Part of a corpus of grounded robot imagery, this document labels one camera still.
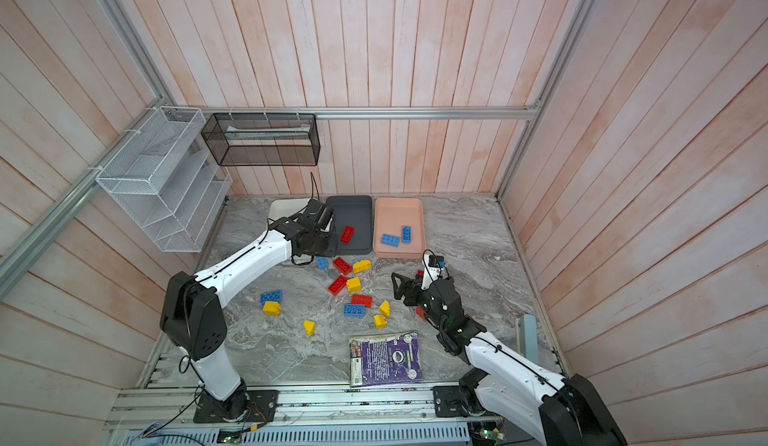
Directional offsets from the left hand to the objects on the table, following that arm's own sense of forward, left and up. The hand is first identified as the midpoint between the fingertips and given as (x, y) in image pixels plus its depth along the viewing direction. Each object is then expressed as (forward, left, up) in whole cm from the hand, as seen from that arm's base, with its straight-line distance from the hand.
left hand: (330, 251), depth 88 cm
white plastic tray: (+29, +24, -12) cm, 40 cm away
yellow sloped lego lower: (-17, -15, -11) cm, 25 cm away
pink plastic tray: (+25, -19, -12) cm, 34 cm away
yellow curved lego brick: (+2, -9, -11) cm, 15 cm away
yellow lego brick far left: (-13, +18, -11) cm, 25 cm away
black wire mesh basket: (+41, +27, +11) cm, 51 cm away
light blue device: (-23, -56, -8) cm, 61 cm away
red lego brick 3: (+15, -3, -11) cm, 19 cm away
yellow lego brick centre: (-6, -7, -11) cm, 14 cm away
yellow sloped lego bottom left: (-19, +5, -10) cm, 22 cm away
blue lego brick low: (-13, -7, -11) cm, 19 cm away
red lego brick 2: (-5, -1, -11) cm, 12 cm away
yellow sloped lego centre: (-13, -17, -11) cm, 24 cm away
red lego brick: (+2, -2, -11) cm, 12 cm away
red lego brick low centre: (-9, -8, -13) cm, 18 cm away
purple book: (-28, -16, -10) cm, 34 cm away
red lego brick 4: (-20, -25, +3) cm, 32 cm away
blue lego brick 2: (+12, -19, -11) cm, 25 cm away
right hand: (-8, -22, 0) cm, 23 cm away
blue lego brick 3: (+15, -25, -12) cm, 31 cm away
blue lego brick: (-9, +18, -11) cm, 23 cm away
